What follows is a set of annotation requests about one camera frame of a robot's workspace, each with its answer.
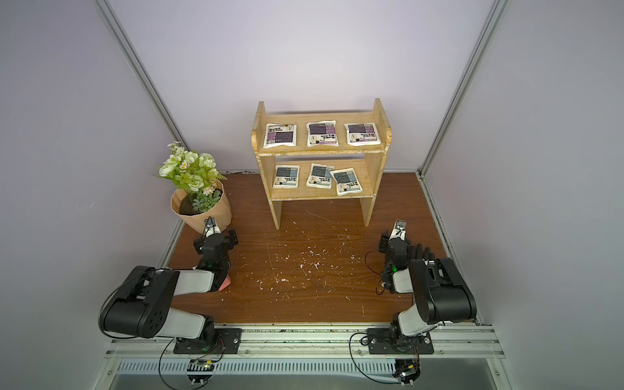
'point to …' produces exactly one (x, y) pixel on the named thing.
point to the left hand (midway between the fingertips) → (218, 228)
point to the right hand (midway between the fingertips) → (399, 227)
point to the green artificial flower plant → (195, 172)
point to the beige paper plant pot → (220, 211)
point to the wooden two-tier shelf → (368, 171)
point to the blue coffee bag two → (319, 176)
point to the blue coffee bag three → (347, 181)
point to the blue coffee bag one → (286, 176)
